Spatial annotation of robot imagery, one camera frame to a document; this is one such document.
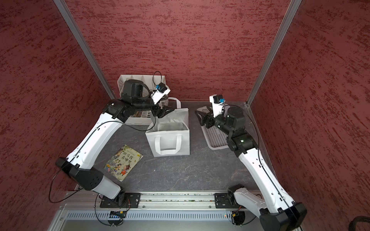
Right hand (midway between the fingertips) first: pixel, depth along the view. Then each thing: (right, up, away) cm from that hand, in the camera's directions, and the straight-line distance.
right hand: (199, 112), depth 68 cm
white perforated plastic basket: (+13, -18, +30) cm, 37 cm away
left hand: (-16, +4, +1) cm, 16 cm away
